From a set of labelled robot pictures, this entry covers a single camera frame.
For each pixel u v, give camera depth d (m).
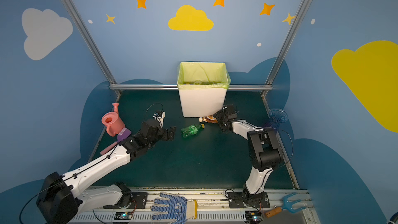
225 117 0.78
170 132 0.73
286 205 0.74
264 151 0.49
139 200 0.75
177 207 0.72
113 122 0.90
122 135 0.96
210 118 1.01
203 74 1.02
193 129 0.96
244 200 0.67
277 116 0.86
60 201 0.38
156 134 0.63
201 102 0.95
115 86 1.16
